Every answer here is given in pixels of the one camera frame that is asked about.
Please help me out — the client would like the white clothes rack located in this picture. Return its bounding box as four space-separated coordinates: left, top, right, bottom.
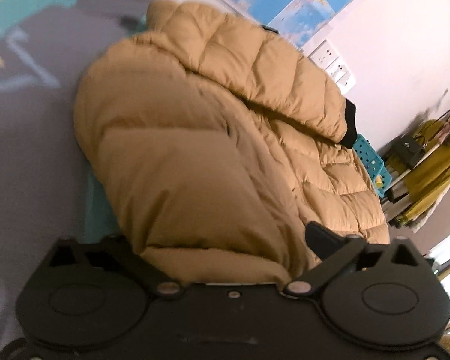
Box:
382 97 450 230

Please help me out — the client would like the tan puffer jacket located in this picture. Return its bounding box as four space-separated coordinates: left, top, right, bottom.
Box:
73 0 391 285

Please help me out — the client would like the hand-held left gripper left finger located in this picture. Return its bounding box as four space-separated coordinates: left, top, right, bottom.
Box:
48 235 184 301

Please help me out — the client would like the black handbag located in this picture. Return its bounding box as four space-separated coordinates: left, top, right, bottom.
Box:
391 136 425 169

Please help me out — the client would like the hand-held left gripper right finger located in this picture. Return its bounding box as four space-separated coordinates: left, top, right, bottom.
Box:
283 222 425 301

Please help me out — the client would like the teal and grey bed sheet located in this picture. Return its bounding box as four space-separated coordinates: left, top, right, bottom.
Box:
0 0 164 360

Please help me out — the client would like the teal plastic basket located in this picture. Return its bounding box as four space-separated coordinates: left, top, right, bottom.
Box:
350 134 395 198

